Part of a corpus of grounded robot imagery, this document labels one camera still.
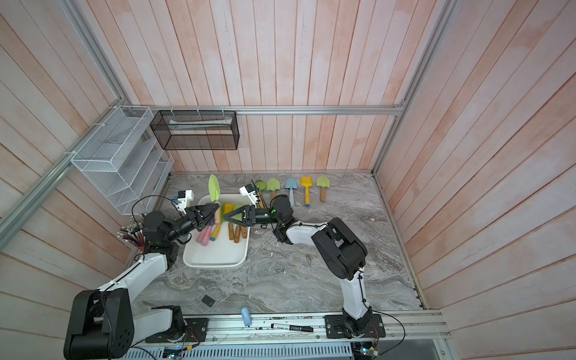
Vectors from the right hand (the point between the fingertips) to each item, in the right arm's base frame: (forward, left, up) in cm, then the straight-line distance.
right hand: (226, 222), depth 73 cm
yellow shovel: (+4, 0, +2) cm, 5 cm away
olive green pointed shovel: (+38, -12, -23) cm, 46 cm away
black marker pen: (-26, -22, -23) cm, 41 cm away
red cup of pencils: (-1, +34, -6) cm, 35 cm away
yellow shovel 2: (+40, -30, -23) cm, 55 cm away
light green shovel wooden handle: (+40, -38, -23) cm, 60 cm away
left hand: (+5, +3, +1) cm, 6 cm away
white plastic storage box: (+2, +4, -23) cm, 23 cm away
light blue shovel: (+38, -21, -23) cm, 50 cm away
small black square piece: (-18, +9, -24) cm, 31 cm away
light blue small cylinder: (-24, -6, -22) cm, 33 cm away
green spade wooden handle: (+12, +6, +3) cm, 13 cm away
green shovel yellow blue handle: (+9, +11, -21) cm, 25 cm away
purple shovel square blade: (+6, +16, -20) cm, 26 cm away
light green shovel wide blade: (+9, +2, -21) cm, 23 cm away
